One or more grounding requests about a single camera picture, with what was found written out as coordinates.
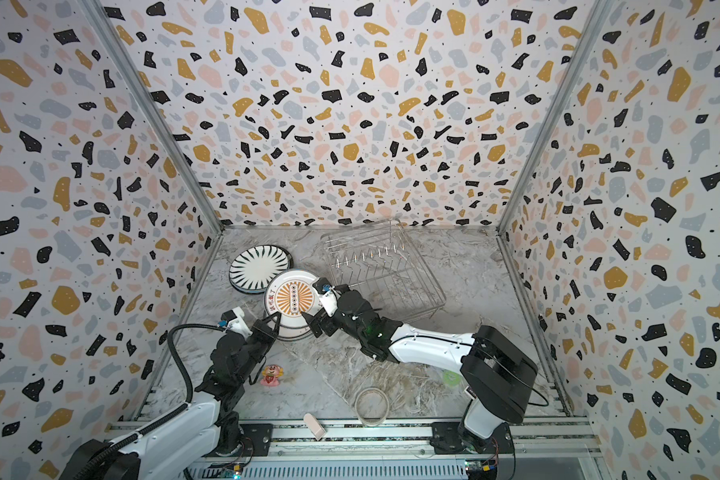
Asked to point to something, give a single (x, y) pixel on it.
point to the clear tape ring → (371, 406)
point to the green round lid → (452, 378)
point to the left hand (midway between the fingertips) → (281, 309)
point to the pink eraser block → (316, 428)
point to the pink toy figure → (271, 373)
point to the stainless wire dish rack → (386, 260)
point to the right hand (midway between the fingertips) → (311, 296)
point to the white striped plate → (253, 268)
